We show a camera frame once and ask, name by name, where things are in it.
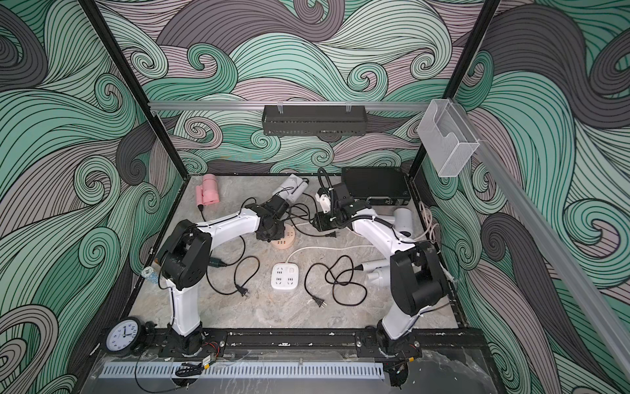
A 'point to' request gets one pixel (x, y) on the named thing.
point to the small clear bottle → (150, 274)
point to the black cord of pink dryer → (200, 208)
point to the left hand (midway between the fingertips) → (277, 232)
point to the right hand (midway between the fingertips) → (315, 223)
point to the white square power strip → (285, 276)
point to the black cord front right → (333, 264)
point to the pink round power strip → (286, 241)
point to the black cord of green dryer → (240, 290)
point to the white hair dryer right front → (379, 272)
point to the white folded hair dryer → (292, 190)
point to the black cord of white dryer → (332, 234)
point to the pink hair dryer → (207, 192)
